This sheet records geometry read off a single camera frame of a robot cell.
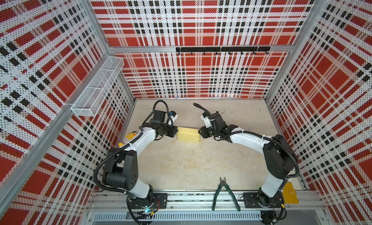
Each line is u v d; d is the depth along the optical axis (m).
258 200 0.66
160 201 0.73
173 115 0.82
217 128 0.70
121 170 0.44
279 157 0.47
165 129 0.78
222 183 0.80
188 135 0.93
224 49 0.89
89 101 0.93
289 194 0.75
